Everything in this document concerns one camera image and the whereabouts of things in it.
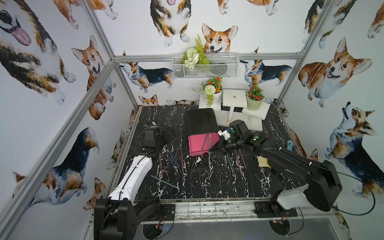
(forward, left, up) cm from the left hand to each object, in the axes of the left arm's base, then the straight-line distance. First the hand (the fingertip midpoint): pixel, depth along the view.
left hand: (168, 130), depth 84 cm
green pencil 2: (-23, +2, -18) cm, 29 cm away
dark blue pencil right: (-14, -36, -18) cm, 42 cm away
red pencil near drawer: (-10, -6, -18) cm, 21 cm away
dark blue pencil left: (-3, +3, -18) cm, 18 cm away
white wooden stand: (+20, -40, -3) cm, 45 cm away
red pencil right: (-10, -44, -18) cm, 48 cm away
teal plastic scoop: (-2, -76, -16) cm, 77 cm away
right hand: (-15, -21, +4) cm, 26 cm away
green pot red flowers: (+17, -51, +8) cm, 55 cm away
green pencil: (-14, -23, +2) cm, 26 cm away
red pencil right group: (-12, -41, -17) cm, 46 cm away
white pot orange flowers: (+18, -26, +13) cm, 34 cm away
